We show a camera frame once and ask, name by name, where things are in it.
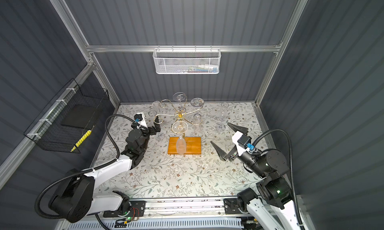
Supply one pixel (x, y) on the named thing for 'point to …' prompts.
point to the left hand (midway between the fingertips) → (148, 117)
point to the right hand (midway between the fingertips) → (223, 133)
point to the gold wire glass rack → (180, 114)
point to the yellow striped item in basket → (88, 133)
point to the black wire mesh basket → (63, 124)
